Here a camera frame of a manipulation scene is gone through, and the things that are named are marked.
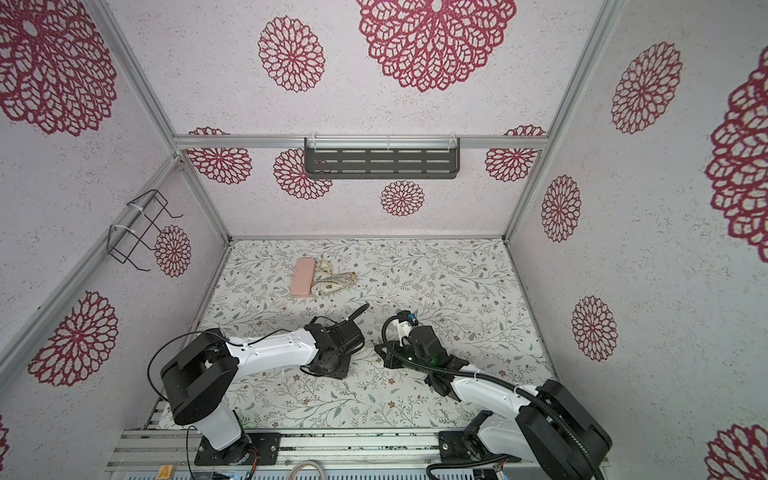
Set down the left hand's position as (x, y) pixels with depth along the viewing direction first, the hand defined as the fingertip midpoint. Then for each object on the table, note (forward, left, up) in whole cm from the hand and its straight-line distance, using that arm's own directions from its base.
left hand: (336, 375), depth 86 cm
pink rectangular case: (+35, +15, +1) cm, 38 cm away
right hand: (+4, -11, +10) cm, 16 cm away
